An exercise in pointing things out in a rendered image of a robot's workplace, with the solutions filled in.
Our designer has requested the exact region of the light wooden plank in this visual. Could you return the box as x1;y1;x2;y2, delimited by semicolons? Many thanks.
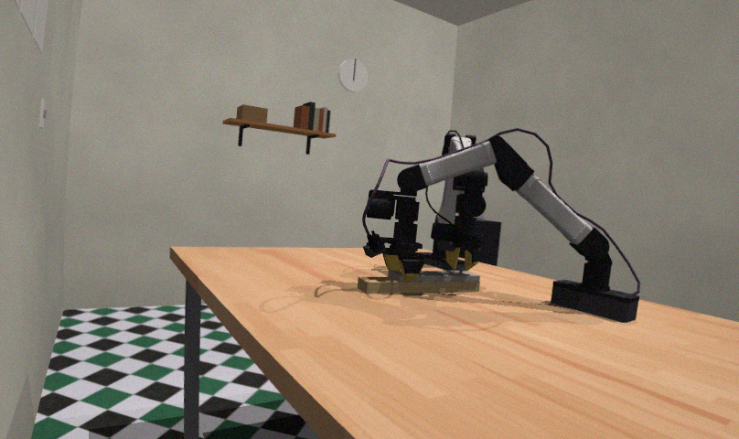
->
358;277;480;294

